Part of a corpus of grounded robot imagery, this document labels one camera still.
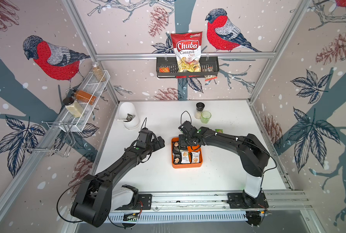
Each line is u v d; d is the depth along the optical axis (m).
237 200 0.73
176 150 0.90
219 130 1.01
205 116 1.07
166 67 0.93
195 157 0.87
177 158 0.86
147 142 0.69
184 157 0.86
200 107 1.02
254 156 0.48
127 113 1.04
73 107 0.65
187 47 0.81
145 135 0.67
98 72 0.86
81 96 0.72
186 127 0.71
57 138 0.67
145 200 0.73
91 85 0.87
